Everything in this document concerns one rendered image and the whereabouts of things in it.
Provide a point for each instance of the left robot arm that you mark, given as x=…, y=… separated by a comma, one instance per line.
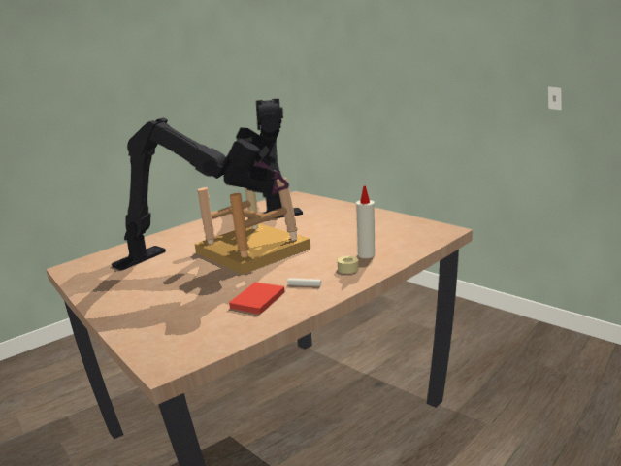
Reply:
x=269, y=129

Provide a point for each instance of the red flat block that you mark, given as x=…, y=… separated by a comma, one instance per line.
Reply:
x=257, y=298

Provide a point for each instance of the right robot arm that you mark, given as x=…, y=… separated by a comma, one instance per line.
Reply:
x=207, y=161

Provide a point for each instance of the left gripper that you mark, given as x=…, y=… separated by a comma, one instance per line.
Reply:
x=266, y=161

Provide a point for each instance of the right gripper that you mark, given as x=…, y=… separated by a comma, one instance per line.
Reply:
x=267, y=186

